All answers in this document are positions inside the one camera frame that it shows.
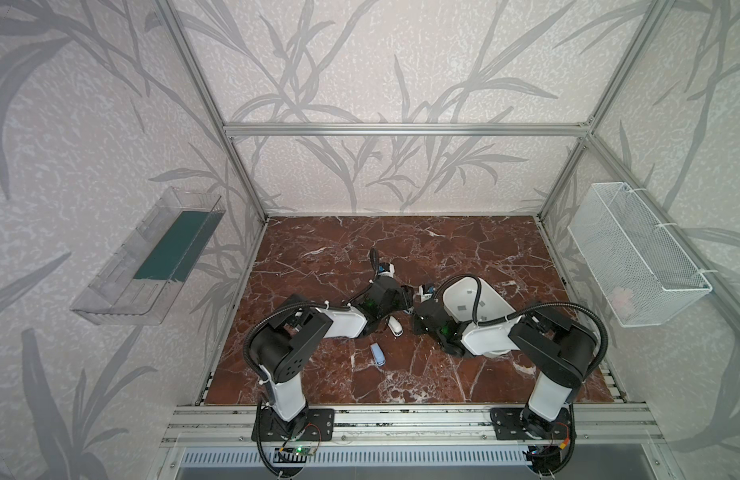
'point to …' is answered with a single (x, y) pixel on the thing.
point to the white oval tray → (459, 298)
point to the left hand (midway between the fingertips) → (413, 283)
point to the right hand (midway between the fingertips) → (413, 304)
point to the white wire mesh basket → (645, 277)
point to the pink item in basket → (621, 301)
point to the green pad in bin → (178, 246)
